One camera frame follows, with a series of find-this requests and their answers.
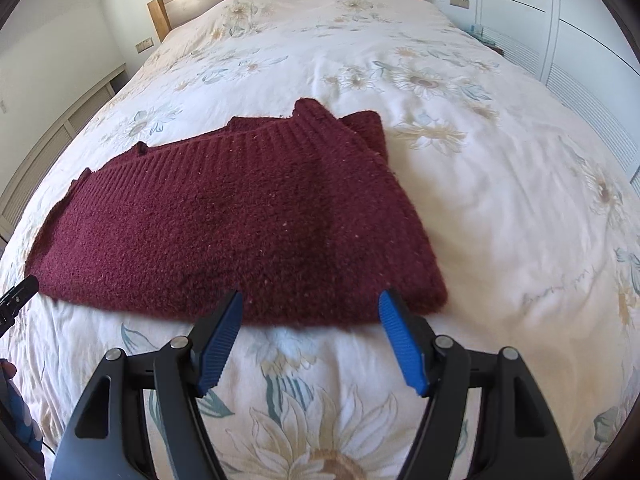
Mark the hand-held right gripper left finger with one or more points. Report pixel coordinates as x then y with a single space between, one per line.
220 345

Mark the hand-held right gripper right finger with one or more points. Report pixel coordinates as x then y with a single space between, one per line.
402 345

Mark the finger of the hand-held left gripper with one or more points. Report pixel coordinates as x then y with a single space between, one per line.
17 297

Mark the dark red knitted sweater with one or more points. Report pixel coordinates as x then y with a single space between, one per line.
240 210

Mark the person's left hand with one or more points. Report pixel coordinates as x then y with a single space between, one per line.
7 371

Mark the floral white duvet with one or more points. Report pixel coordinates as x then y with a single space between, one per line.
500 185

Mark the wooden nightstand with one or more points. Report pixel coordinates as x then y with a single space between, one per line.
496 49

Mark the white wardrobe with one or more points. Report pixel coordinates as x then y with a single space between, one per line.
575 25

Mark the wall switch panel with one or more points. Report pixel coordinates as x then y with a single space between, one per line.
459 1
145 45

